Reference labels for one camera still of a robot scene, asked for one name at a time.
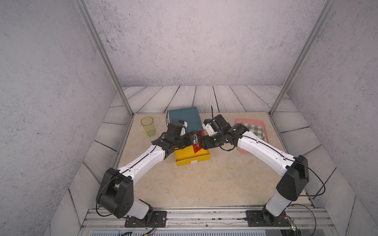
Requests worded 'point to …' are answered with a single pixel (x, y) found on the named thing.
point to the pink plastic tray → (257, 122)
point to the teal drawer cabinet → (190, 115)
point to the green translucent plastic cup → (148, 123)
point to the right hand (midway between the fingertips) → (204, 144)
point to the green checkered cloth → (256, 129)
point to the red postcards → (197, 147)
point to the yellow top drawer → (187, 155)
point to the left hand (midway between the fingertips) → (200, 139)
